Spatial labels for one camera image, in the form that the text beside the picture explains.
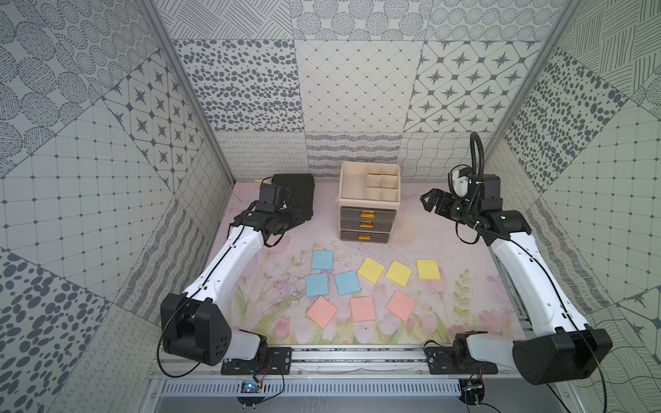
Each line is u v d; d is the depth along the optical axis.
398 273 0.93
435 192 0.68
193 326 0.40
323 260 0.96
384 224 0.90
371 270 0.93
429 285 0.89
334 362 0.76
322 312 0.84
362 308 0.84
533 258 0.45
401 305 0.85
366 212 0.84
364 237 0.95
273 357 0.74
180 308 0.40
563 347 0.38
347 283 0.89
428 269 0.93
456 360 0.68
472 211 0.56
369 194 0.86
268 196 0.63
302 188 1.11
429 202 0.72
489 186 0.55
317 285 0.89
